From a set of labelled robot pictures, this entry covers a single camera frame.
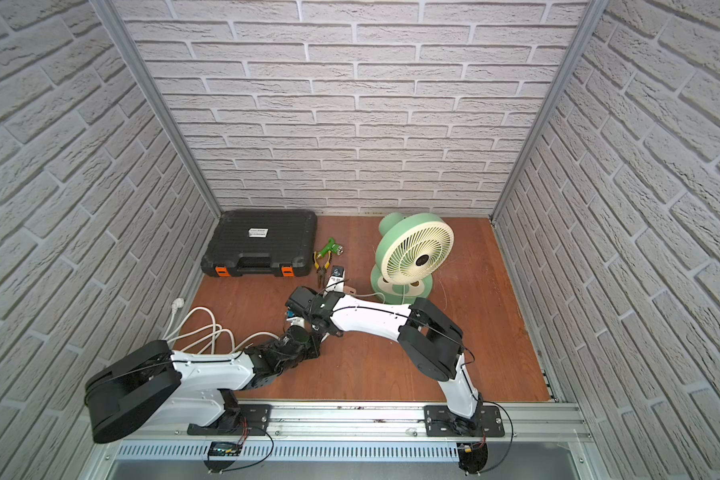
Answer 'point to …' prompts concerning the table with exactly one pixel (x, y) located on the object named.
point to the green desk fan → (410, 251)
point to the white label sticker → (258, 232)
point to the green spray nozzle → (331, 246)
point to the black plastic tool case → (262, 241)
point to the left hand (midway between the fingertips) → (321, 329)
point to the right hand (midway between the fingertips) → (337, 296)
